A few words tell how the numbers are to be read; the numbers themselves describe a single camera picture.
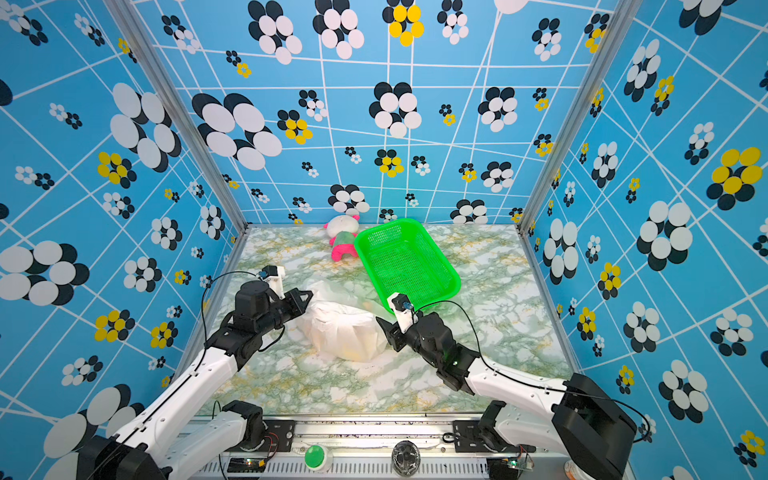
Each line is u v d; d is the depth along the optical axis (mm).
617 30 704
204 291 1019
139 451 397
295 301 697
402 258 1089
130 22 696
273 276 722
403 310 655
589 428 408
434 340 587
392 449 723
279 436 728
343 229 1107
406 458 600
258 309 609
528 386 480
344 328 774
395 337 680
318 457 632
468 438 723
